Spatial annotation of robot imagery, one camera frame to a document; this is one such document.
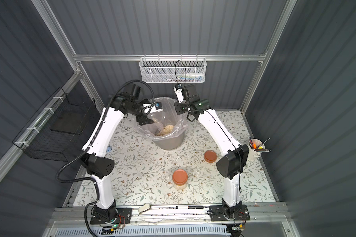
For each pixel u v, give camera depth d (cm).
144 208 74
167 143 93
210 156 94
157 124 93
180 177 76
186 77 94
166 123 103
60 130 73
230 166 48
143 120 70
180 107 73
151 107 66
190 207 75
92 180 55
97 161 47
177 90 70
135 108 64
